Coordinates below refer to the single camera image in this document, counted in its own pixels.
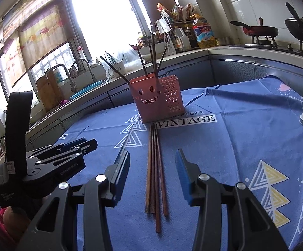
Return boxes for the white plastic jug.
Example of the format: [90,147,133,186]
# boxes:
[174,26,191,51]

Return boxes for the chrome sink faucet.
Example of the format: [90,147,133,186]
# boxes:
[45,64,78,93]

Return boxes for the white ceramic mug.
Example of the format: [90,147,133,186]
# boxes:
[106,62,127,79]

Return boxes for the blue plastic basin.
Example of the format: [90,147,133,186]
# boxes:
[70,81,104,100]

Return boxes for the black gas stove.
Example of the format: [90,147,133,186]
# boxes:
[230,43,303,57]

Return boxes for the yellow cooking oil bottle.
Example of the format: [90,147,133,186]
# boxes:
[192,14,216,49]

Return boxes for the wooden cutting board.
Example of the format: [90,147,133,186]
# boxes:
[36,70,63,112]

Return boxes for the pink perforated utensil holder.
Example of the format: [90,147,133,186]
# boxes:
[129,74,185,123]

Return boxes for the clear plastic bag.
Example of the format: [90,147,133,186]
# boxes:
[104,45,142,71]

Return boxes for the dark brown chopstick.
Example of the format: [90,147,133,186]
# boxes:
[135,44,148,78]
[100,56,130,84]

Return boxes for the metal spice rack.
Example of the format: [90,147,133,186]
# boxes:
[170,20,199,51]

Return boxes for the cleaver knife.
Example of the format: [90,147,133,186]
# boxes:
[158,18,171,34]

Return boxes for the patterned roller blind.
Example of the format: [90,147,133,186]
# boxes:
[3,0,75,87]

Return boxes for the brown chopstick on table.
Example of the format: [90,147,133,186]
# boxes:
[154,128,161,233]
[150,124,155,214]
[155,129,169,217]
[144,125,152,214]

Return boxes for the blue patterned tablecloth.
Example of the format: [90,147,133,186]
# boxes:
[58,76,303,250]

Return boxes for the red frying pan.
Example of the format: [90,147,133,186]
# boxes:
[230,17,278,37]

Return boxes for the person's left hand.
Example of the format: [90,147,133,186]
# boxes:
[0,206,31,250]

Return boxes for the black wok with lid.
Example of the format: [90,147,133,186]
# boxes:
[285,2,303,42]

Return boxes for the small metal bowl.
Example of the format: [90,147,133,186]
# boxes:
[215,36,232,46]

